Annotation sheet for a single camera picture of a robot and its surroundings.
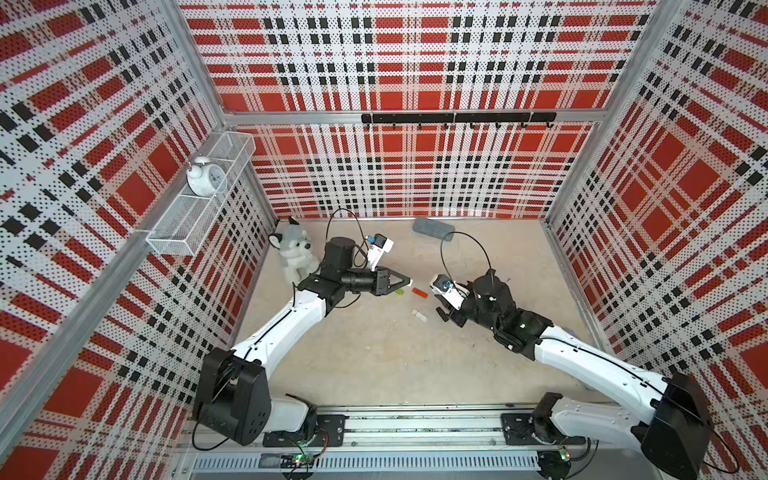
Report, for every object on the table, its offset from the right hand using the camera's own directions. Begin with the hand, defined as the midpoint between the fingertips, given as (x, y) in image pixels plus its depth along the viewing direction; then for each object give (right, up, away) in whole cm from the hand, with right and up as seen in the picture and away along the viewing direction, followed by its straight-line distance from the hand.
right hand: (446, 289), depth 78 cm
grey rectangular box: (+1, +19, +37) cm, 42 cm away
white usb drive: (-6, -11, +16) cm, 20 cm away
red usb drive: (-6, -3, +18) cm, 19 cm away
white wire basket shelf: (-76, +16, +8) cm, 79 cm away
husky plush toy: (-45, +11, +13) cm, 48 cm away
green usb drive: (-12, -4, +21) cm, 25 cm away
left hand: (-9, +3, -3) cm, 10 cm away
